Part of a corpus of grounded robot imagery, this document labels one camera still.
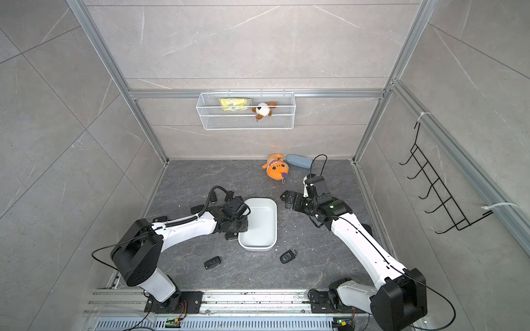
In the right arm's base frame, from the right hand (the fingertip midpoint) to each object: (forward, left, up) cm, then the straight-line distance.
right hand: (295, 200), depth 81 cm
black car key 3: (+3, +62, -18) cm, 65 cm away
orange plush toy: (+26, +7, -9) cm, 28 cm away
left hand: (-2, +21, -13) cm, 25 cm away
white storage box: (-6, +14, -18) cm, 24 cm away
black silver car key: (-16, +3, -17) cm, 24 cm away
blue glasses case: (+37, -7, -15) cm, 40 cm away
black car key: (-7, +27, -16) cm, 32 cm away
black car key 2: (-18, +34, -16) cm, 42 cm away
